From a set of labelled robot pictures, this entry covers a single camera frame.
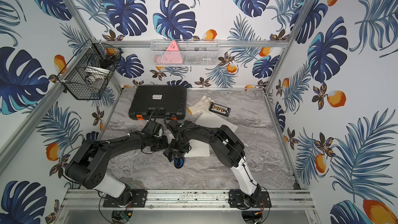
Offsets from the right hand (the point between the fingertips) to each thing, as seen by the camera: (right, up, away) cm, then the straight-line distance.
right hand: (174, 155), depth 88 cm
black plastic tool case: (-5, +32, +19) cm, 38 cm away
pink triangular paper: (-1, +57, +2) cm, 58 cm away
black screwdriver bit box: (+29, +26, +19) cm, 43 cm away
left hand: (-4, +5, +3) cm, 7 cm away
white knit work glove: (+16, +28, +22) cm, 39 cm away
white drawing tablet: (+14, +3, +4) cm, 14 cm away
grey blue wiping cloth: (+2, 0, -2) cm, 3 cm away
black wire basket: (-48, +58, +2) cm, 75 cm away
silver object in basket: (-40, +44, -7) cm, 59 cm away
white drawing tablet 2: (+22, +19, +17) cm, 34 cm away
